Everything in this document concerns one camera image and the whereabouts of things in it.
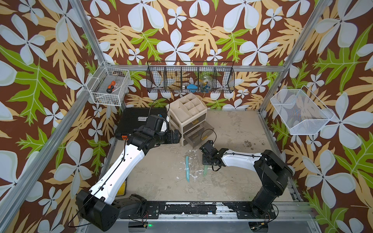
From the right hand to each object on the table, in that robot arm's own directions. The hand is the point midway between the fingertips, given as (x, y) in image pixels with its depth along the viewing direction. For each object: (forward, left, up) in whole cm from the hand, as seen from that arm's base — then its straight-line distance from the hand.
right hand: (204, 159), depth 94 cm
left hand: (+2, +18, +26) cm, 31 cm away
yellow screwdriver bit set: (-20, +48, +3) cm, 52 cm away
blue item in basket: (+38, +8, +29) cm, 48 cm away
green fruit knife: (-8, 0, +1) cm, 8 cm away
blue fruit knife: (-7, +11, +1) cm, 13 cm away
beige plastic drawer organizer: (+17, +11, +25) cm, 32 cm away
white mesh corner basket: (+16, -54, +29) cm, 63 cm away
